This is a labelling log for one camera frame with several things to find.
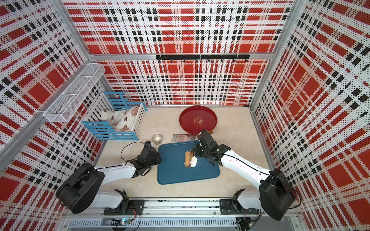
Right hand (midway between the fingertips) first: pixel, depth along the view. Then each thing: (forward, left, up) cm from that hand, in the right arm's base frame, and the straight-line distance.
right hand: (196, 150), depth 83 cm
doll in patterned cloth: (+28, +56, -5) cm, 63 cm away
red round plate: (+32, +1, -10) cm, 34 cm away
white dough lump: (-3, +2, -9) cm, 10 cm away
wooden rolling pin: (-2, +6, -7) cm, 9 cm away
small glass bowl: (+14, +28, -10) cm, 33 cm away
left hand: (+2, +23, -10) cm, 26 cm away
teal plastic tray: (-7, +15, -11) cm, 20 cm away
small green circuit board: (-34, +37, -9) cm, 51 cm away
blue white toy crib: (+18, +66, -4) cm, 68 cm away
